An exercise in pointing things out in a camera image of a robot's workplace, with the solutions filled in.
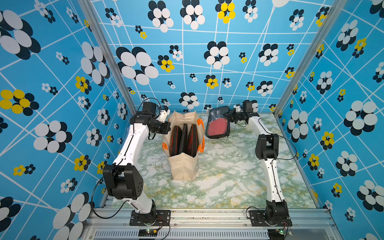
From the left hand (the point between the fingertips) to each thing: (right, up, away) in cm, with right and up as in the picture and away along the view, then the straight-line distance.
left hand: (170, 126), depth 84 cm
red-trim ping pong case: (+13, -10, -1) cm, 16 cm away
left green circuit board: (-9, -52, -12) cm, 54 cm away
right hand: (+36, +9, +25) cm, 45 cm away
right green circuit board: (+54, -51, -13) cm, 75 cm away
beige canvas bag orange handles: (+8, -21, -5) cm, 23 cm away
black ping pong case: (+31, +1, +28) cm, 42 cm away
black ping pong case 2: (+3, -8, +1) cm, 9 cm away
